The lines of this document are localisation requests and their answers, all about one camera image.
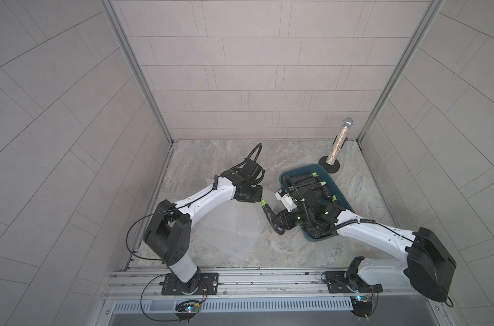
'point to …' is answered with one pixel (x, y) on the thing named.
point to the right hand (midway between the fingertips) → (274, 221)
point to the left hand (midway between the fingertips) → (261, 196)
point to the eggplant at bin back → (307, 180)
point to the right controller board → (361, 305)
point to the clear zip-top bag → (234, 227)
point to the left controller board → (186, 310)
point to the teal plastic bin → (335, 192)
